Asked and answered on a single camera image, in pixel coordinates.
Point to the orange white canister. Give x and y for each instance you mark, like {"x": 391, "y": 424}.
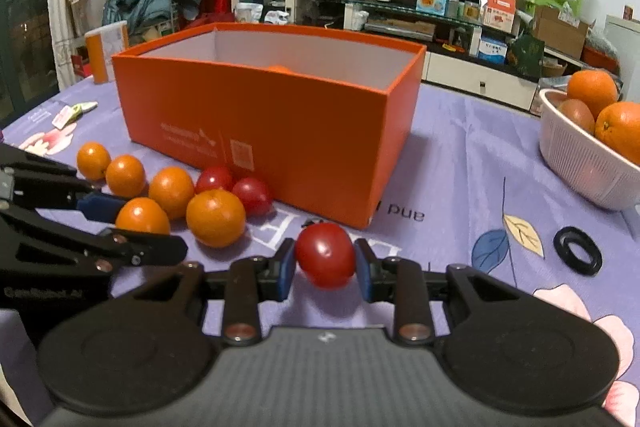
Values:
{"x": 102, "y": 57}

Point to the small orange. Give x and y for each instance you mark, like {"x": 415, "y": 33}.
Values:
{"x": 125, "y": 176}
{"x": 142, "y": 217}
{"x": 171, "y": 192}
{"x": 216, "y": 218}
{"x": 93, "y": 160}

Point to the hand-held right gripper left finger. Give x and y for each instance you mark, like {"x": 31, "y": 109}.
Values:
{"x": 286, "y": 269}

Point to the brown cardboard box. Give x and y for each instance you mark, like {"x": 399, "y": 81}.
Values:
{"x": 560, "y": 32}

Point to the white colander basket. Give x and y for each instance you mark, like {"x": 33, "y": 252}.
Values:
{"x": 590, "y": 172}

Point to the small wrapped packet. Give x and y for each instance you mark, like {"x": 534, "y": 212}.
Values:
{"x": 65, "y": 114}

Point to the red white carton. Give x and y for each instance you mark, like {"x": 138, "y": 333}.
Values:
{"x": 80, "y": 62}

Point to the blue white plastic bag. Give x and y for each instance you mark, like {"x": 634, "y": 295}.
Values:
{"x": 277, "y": 16}

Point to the silver media player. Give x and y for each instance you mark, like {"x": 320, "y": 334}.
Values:
{"x": 400, "y": 29}

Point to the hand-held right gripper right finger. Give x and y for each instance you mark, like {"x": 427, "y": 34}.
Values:
{"x": 363, "y": 272}

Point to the dark green gift box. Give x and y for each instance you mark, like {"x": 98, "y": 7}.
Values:
{"x": 525, "y": 54}

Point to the red shopping bag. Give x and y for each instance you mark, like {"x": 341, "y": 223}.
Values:
{"x": 215, "y": 2}

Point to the orange cardboard box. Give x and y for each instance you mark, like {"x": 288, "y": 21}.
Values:
{"x": 300, "y": 147}

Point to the blue white tissue box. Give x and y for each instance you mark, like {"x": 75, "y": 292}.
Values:
{"x": 492, "y": 51}

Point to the white chest freezer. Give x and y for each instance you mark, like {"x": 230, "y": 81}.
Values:
{"x": 625, "y": 37}

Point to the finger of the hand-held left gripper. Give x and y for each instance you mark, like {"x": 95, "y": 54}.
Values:
{"x": 100, "y": 207}
{"x": 150, "y": 249}

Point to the purple floral tablecloth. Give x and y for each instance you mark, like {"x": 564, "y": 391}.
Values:
{"x": 450, "y": 157}

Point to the white television stand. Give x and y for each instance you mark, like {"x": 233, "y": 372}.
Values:
{"x": 475, "y": 77}

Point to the orange white carton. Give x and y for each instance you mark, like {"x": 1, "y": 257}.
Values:
{"x": 500, "y": 14}

